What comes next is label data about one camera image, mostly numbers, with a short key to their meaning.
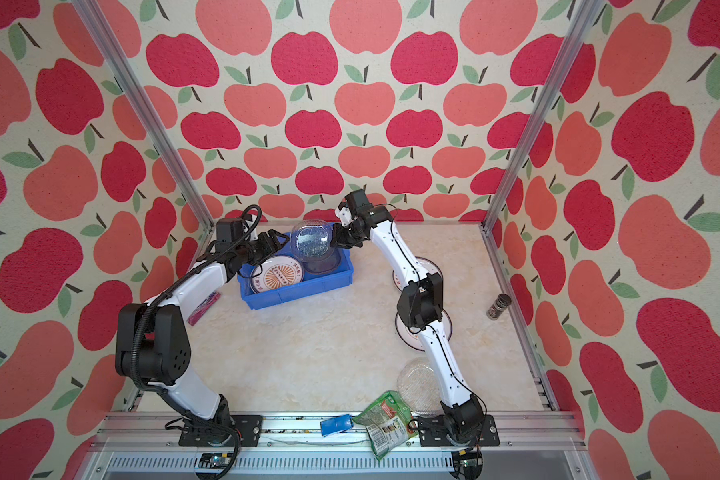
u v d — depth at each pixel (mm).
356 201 788
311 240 958
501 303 866
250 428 749
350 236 842
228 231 704
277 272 1039
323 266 1051
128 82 805
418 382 821
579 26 708
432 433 734
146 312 468
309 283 983
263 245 818
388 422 749
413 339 900
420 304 638
